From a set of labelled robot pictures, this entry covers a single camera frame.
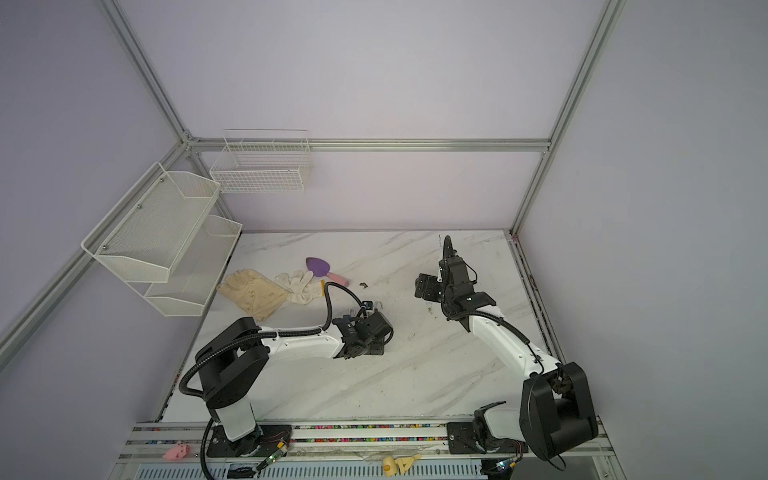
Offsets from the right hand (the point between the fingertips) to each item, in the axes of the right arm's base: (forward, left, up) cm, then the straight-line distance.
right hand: (427, 280), depth 86 cm
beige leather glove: (+5, +58, -14) cm, 60 cm away
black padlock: (-8, +17, 0) cm, 19 cm away
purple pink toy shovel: (+16, +37, -14) cm, 43 cm away
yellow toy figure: (-44, +10, -13) cm, 47 cm away
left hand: (-13, +16, -14) cm, 25 cm away
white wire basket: (+34, +53, +19) cm, 66 cm away
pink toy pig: (-42, +62, -13) cm, 76 cm away
